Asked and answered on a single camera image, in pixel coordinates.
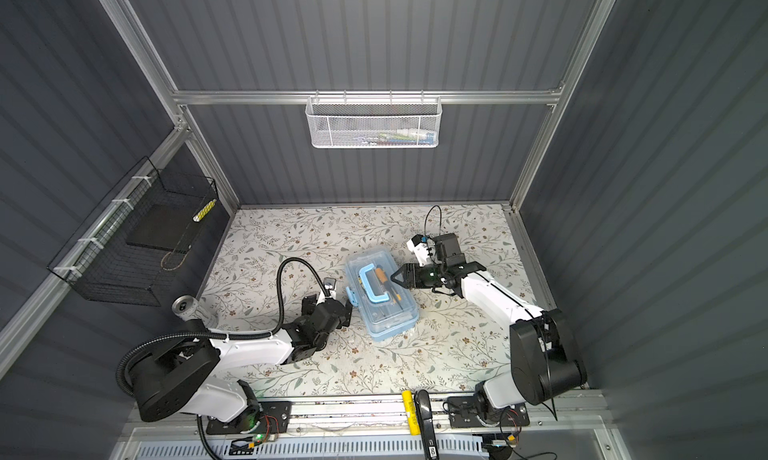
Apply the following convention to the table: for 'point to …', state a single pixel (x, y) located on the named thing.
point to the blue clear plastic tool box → (386, 307)
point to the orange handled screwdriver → (382, 276)
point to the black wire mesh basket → (133, 250)
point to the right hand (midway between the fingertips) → (402, 280)
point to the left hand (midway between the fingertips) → (333, 299)
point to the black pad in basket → (166, 226)
